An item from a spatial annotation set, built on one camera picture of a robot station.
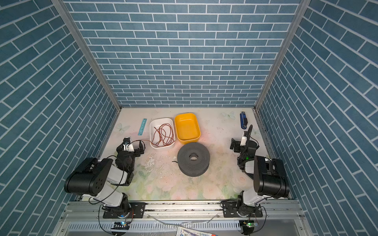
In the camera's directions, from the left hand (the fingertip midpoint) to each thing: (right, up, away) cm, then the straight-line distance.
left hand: (132, 141), depth 90 cm
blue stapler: (+75, +13, +19) cm, 78 cm away
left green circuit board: (+2, -39, -18) cm, 43 cm away
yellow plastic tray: (+33, +7, +20) cm, 39 cm away
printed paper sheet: (+34, -39, -22) cm, 57 cm away
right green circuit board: (+65, -39, -18) cm, 78 cm away
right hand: (+68, +1, +4) cm, 68 cm away
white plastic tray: (+11, +11, +14) cm, 21 cm away
